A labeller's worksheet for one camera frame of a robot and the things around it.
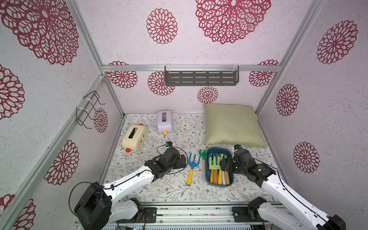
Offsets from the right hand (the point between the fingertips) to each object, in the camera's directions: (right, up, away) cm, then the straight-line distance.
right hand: (224, 162), depth 81 cm
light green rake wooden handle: (-4, -5, +7) cm, 9 cm away
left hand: (-26, +1, +3) cm, 26 cm away
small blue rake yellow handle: (-18, -4, +12) cm, 21 cm away
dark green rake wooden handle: (-10, +2, +13) cm, 17 cm away
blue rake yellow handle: (-4, +2, +13) cm, 14 cm away
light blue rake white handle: (0, -9, +2) cm, 10 cm away
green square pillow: (+10, +22, +20) cm, 32 cm away
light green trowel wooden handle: (+2, -9, +1) cm, 9 cm away
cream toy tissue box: (-56, +13, +14) cm, 59 cm away
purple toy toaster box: (-37, +24, +22) cm, 49 cm away
